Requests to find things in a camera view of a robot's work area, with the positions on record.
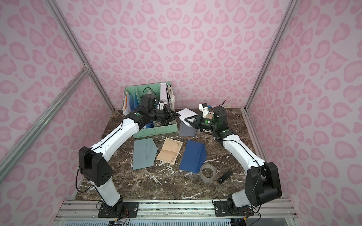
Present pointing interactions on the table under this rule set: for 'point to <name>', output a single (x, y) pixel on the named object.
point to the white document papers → (126, 105)
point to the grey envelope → (186, 130)
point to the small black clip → (222, 179)
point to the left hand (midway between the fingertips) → (181, 112)
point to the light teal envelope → (144, 153)
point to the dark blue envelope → (194, 157)
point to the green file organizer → (131, 100)
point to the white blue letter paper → (186, 113)
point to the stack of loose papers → (171, 97)
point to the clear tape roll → (209, 166)
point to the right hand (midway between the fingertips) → (183, 120)
